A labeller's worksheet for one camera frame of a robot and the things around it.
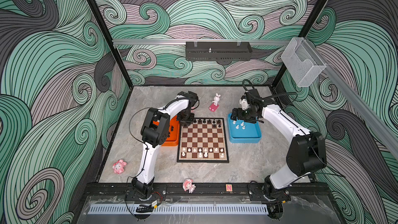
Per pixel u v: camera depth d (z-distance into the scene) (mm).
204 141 901
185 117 841
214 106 1069
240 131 944
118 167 778
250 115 728
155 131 567
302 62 799
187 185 727
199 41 933
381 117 541
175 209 697
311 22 841
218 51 956
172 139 889
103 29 873
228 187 742
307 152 438
